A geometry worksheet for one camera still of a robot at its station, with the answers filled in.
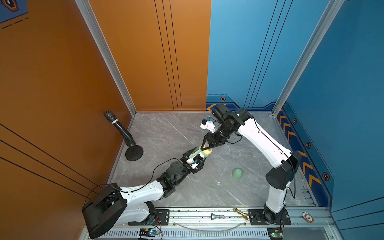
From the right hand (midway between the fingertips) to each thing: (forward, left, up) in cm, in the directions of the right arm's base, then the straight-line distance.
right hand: (206, 146), depth 73 cm
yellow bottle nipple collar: (-4, 0, +1) cm, 4 cm away
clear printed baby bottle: (-7, +1, +2) cm, 7 cm away
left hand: (+1, +3, -6) cm, 6 cm away
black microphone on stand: (+9, +46, -22) cm, 52 cm away
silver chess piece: (-26, -3, -22) cm, 35 cm away
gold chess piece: (-26, -19, -23) cm, 39 cm away
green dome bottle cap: (-5, -18, -20) cm, 28 cm away
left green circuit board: (-33, +28, -25) cm, 50 cm away
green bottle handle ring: (-5, +5, +2) cm, 7 cm away
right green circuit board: (-33, -33, -26) cm, 53 cm away
